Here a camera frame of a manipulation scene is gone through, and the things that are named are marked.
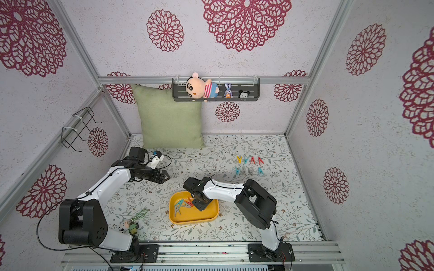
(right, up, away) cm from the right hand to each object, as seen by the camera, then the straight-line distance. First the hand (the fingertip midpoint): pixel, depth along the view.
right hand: (201, 201), depth 89 cm
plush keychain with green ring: (-33, -9, -9) cm, 35 cm away
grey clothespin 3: (-12, -3, -4) cm, 13 cm away
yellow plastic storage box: (-9, -4, -3) cm, 11 cm away
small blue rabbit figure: (+14, +57, +1) cm, 59 cm away
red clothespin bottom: (-6, 0, -1) cm, 6 cm away
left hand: (-20, +13, -1) cm, 24 cm away
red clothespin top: (+36, +21, +17) cm, 45 cm away
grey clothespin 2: (+29, +15, +13) cm, 35 cm away
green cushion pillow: (-21, +43, +11) cm, 49 cm away
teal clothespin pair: (+21, +15, +13) cm, 29 cm away
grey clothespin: (+26, +15, +13) cm, 33 cm away
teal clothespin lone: (+27, +21, +17) cm, 38 cm away
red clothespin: (+31, +21, +17) cm, 41 cm away
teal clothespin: (+35, +14, +12) cm, 39 cm away
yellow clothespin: (+23, +21, +17) cm, 36 cm away
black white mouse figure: (+23, +57, +3) cm, 62 cm away
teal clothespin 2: (-11, -1, -1) cm, 11 cm away
